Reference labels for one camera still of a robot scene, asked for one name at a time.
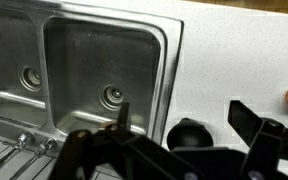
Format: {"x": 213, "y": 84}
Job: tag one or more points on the black bowl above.
{"x": 189, "y": 135}

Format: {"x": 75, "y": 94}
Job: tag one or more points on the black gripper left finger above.
{"x": 117, "y": 156}

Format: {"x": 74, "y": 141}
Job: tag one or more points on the stainless steel double sink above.
{"x": 100, "y": 56}

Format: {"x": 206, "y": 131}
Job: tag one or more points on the round sink drain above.
{"x": 30, "y": 78}
{"x": 112, "y": 97}

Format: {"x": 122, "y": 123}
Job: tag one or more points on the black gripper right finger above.
{"x": 267, "y": 143}

